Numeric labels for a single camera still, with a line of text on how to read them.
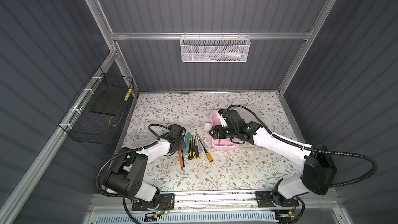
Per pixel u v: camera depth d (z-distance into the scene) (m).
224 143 0.87
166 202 0.72
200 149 0.91
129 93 0.83
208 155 0.88
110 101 0.77
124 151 0.47
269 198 0.72
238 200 0.76
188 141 0.94
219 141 0.94
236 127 0.62
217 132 0.72
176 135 0.73
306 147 0.46
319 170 0.43
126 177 0.44
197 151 0.89
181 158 0.87
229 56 0.92
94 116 0.71
